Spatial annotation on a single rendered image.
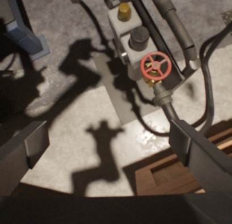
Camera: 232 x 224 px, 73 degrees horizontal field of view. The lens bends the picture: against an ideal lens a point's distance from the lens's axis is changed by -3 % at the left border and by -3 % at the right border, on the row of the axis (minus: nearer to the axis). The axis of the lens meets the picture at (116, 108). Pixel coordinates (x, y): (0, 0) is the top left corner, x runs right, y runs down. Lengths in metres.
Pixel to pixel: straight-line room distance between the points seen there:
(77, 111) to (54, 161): 0.30
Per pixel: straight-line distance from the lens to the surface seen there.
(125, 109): 0.87
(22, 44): 1.04
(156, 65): 0.40
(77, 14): 1.17
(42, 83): 1.04
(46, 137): 0.17
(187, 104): 0.93
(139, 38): 0.42
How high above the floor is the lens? 0.87
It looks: 81 degrees down
